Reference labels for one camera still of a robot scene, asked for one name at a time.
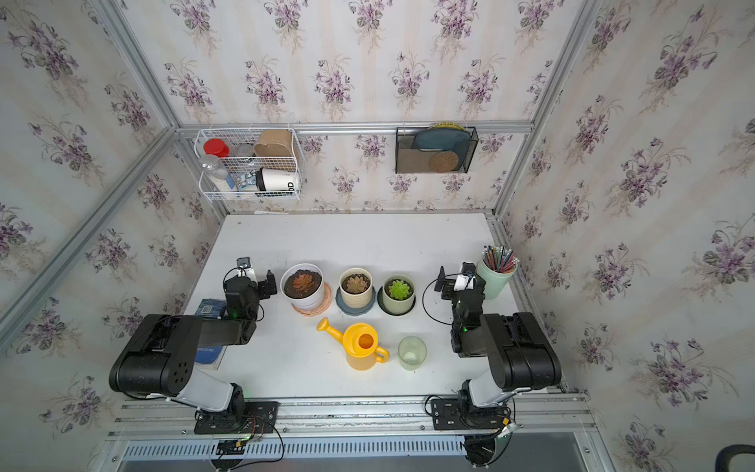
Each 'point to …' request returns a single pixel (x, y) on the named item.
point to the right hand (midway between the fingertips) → (462, 269)
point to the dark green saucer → (381, 305)
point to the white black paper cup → (276, 179)
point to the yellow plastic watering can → (360, 341)
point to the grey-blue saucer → (357, 312)
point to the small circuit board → (230, 446)
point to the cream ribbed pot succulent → (356, 287)
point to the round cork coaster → (443, 161)
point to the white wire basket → (249, 163)
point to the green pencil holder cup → (495, 269)
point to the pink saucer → (326, 300)
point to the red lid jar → (216, 147)
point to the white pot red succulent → (303, 285)
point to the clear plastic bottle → (214, 166)
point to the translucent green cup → (412, 351)
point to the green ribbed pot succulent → (398, 293)
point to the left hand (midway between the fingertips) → (259, 274)
